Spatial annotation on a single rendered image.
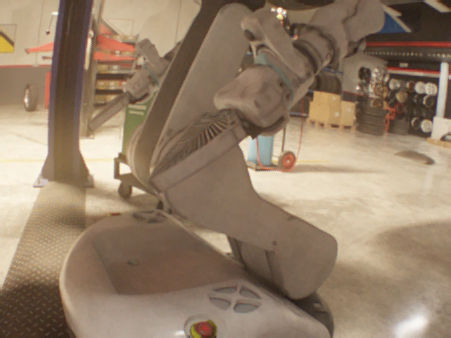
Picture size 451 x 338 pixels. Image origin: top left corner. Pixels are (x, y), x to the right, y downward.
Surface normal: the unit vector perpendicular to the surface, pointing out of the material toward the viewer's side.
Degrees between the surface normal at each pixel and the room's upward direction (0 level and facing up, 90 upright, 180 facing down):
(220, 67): 90
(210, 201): 91
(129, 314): 33
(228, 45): 90
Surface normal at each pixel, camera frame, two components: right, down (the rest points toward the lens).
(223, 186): 0.53, 0.25
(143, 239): 0.55, -0.02
